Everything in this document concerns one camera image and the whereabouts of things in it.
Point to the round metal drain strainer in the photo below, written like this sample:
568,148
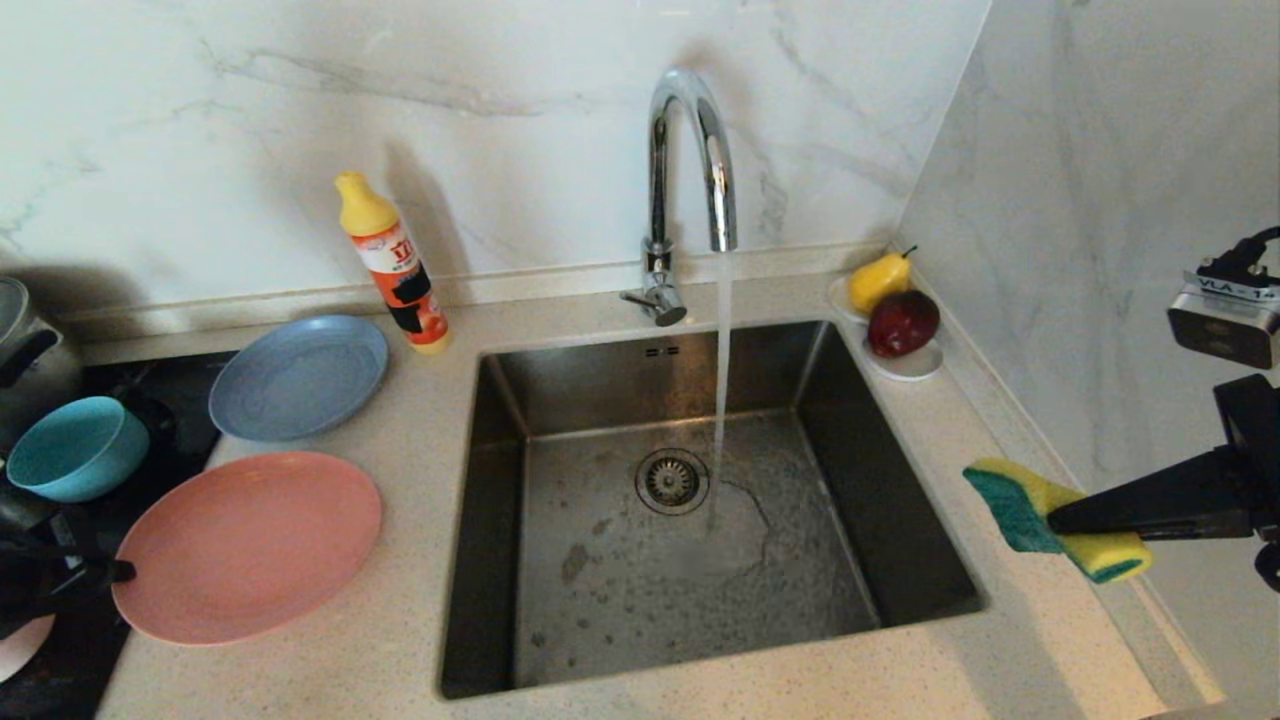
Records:
672,482

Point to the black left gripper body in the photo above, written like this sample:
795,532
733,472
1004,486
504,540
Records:
30,590

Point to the orange yellow dish soap bottle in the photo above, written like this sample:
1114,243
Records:
392,265

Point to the black frying pan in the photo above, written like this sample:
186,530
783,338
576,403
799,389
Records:
25,515

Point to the dark red apple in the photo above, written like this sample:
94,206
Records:
905,322

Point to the blue plate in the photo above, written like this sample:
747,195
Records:
300,375

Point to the small light pink plate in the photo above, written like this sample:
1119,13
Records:
22,650

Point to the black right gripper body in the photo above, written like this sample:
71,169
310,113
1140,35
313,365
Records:
1255,470

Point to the stainless steel sink basin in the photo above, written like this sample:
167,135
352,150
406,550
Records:
620,600

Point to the yellow sponge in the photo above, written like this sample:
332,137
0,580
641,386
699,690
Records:
1015,500

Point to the chrome gooseneck faucet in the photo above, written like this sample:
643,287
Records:
712,170

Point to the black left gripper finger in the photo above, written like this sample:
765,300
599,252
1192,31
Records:
100,572

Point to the large pink plate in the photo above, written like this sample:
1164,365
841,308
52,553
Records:
250,545

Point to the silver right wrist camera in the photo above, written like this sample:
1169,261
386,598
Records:
1225,320

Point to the yellow pear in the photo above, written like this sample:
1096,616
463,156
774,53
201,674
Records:
876,282

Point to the black induction cooktop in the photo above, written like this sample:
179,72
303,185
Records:
180,385

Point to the small white fruit dish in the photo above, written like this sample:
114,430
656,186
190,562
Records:
916,366

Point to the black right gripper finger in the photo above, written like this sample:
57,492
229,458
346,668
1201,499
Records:
1150,500

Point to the teal bowl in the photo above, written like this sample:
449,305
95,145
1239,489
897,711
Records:
70,450

